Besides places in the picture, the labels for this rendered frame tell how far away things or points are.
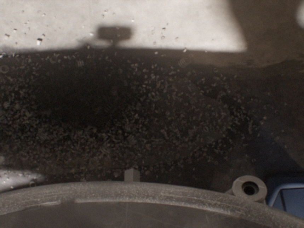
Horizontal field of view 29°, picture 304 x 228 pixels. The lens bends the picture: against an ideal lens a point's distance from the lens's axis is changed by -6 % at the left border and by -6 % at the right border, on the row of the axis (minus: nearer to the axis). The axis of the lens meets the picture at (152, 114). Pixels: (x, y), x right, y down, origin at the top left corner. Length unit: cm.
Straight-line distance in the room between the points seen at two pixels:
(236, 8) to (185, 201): 30
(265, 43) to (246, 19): 5
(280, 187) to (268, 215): 48
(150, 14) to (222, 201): 29
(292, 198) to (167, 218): 52
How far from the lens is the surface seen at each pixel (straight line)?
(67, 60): 83
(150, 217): 59
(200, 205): 60
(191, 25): 81
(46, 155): 97
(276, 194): 110
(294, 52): 87
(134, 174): 78
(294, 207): 107
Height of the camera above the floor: 63
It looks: 44 degrees down
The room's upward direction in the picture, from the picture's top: 173 degrees clockwise
